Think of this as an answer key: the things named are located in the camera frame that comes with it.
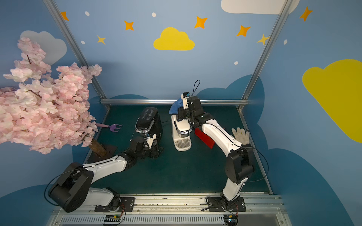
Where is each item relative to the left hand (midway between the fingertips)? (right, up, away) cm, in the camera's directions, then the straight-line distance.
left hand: (161, 146), depth 88 cm
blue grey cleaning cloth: (+11, +26, -8) cm, 29 cm away
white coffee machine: (+13, +11, -8) cm, 19 cm away
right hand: (+12, +24, -3) cm, 27 cm away
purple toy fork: (-41, +11, +20) cm, 47 cm away
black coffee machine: (-7, +15, -6) cm, 18 cm away
